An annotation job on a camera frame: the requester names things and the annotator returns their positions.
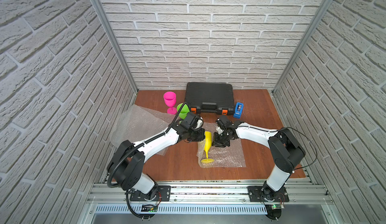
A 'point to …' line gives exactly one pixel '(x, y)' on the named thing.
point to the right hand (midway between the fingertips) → (214, 144)
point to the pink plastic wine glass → (170, 98)
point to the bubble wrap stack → (142, 123)
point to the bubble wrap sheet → (230, 156)
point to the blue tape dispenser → (238, 110)
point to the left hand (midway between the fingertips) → (208, 135)
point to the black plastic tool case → (210, 98)
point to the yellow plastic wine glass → (207, 143)
